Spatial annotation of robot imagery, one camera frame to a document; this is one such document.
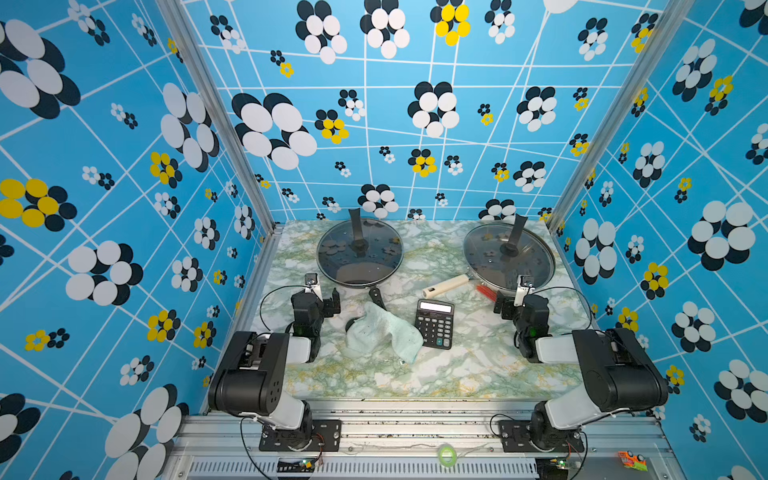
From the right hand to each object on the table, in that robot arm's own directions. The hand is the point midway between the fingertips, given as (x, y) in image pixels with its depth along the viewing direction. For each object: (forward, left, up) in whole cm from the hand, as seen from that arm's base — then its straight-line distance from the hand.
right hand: (520, 292), depth 94 cm
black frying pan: (+13, +51, +4) cm, 53 cm away
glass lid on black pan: (+13, +52, +5) cm, 54 cm away
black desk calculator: (-9, +27, -3) cm, 29 cm away
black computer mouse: (-9, +54, -3) cm, 55 cm away
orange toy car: (-44, -16, -4) cm, 47 cm away
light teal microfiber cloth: (-14, +45, +4) cm, 48 cm away
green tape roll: (-43, +27, -6) cm, 51 cm away
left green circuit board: (-45, +62, -6) cm, 77 cm away
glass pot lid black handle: (+12, +2, +7) cm, 14 cm away
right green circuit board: (-45, +3, -6) cm, 45 cm away
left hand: (0, +63, +3) cm, 63 cm away
